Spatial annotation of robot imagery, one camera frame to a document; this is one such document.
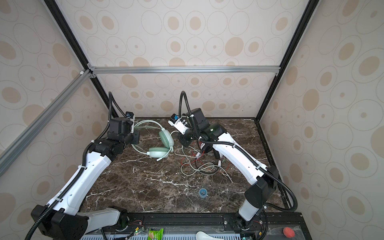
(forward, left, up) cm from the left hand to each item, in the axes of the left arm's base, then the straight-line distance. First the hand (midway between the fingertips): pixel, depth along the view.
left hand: (137, 128), depth 75 cm
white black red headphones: (+4, -38, -26) cm, 46 cm away
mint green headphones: (-4, -14, -1) cm, 15 cm away
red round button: (-42, -73, -25) cm, 88 cm away
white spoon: (-43, -33, -26) cm, 60 cm away
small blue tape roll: (-23, -34, -29) cm, 50 cm away
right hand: (-4, -21, -1) cm, 21 cm away
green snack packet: (-43, -11, -25) cm, 51 cm away
